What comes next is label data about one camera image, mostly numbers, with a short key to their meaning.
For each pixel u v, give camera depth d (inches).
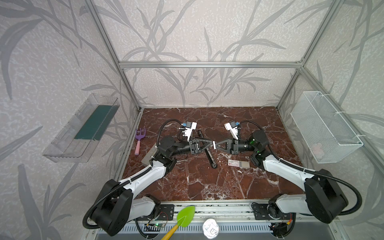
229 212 29.7
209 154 36.0
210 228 25.7
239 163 35.3
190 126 25.5
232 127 25.9
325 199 16.4
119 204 16.0
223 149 25.7
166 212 28.6
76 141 25.2
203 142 25.3
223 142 26.0
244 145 25.4
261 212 28.8
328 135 23.8
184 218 28.4
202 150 24.8
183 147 25.1
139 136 41.3
